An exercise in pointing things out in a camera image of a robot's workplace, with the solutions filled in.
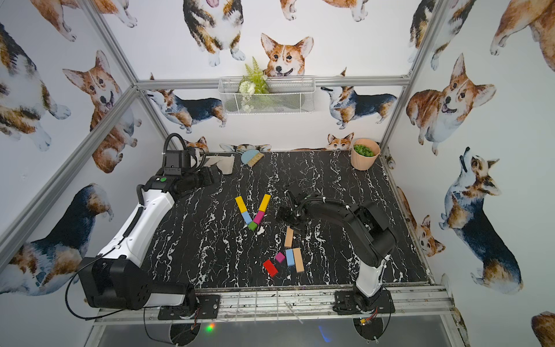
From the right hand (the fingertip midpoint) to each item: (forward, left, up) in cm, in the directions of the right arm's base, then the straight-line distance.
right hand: (279, 226), depth 89 cm
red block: (-15, +3, -4) cm, 16 cm away
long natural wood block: (-2, -4, -4) cm, 6 cm away
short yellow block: (+13, +18, -3) cm, 23 cm away
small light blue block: (+6, +15, -3) cm, 16 cm away
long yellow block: (+14, +7, -4) cm, 16 cm away
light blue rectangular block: (-11, -4, -3) cm, 13 cm away
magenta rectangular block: (+6, +10, -3) cm, 12 cm away
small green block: (+2, +12, -3) cm, 12 cm away
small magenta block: (-11, 0, -4) cm, 12 cm away
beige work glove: (+38, +31, -3) cm, 49 cm away
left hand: (+14, +24, +20) cm, 34 cm away
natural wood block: (-12, -8, -4) cm, 15 cm away
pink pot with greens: (+36, -41, +5) cm, 55 cm away
